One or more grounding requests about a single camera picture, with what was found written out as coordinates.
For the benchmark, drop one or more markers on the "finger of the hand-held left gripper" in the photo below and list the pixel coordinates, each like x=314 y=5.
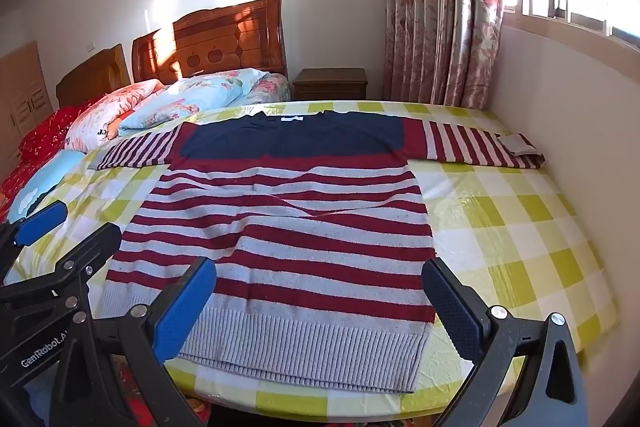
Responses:
x=97 y=244
x=40 y=218

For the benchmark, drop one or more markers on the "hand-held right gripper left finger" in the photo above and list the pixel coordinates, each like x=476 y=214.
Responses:
x=184 y=307

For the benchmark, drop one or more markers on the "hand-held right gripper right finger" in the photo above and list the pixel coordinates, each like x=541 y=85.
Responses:
x=452 y=312

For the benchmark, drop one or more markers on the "red grey striped sweater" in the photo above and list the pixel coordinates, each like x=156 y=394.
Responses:
x=300 y=227

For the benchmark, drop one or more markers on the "light blue pillow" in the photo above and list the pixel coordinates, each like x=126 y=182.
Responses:
x=40 y=182

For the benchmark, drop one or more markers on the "red patterned blanket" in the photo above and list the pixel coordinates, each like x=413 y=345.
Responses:
x=42 y=137

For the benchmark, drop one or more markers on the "yellow white checked tablecloth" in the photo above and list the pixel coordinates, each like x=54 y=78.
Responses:
x=515 y=227

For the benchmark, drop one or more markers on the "pink floral quilt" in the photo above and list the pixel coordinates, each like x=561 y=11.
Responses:
x=105 y=117

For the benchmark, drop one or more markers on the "light wooden cabinet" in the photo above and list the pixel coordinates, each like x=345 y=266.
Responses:
x=25 y=92

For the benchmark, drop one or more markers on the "small plain wooden headboard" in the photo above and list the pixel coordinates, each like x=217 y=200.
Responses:
x=95 y=77

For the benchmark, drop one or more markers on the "light blue floral quilt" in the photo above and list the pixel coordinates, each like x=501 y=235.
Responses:
x=195 y=97

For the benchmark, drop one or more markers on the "large carved wooden headboard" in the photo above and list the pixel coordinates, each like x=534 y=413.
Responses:
x=225 y=42

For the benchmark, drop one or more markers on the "dark wooden nightstand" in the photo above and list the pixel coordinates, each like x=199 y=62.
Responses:
x=330 y=84

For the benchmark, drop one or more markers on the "pink floral curtain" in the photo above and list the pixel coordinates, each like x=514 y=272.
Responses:
x=440 y=7

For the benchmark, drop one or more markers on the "white wall socket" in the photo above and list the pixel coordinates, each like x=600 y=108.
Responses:
x=90 y=47

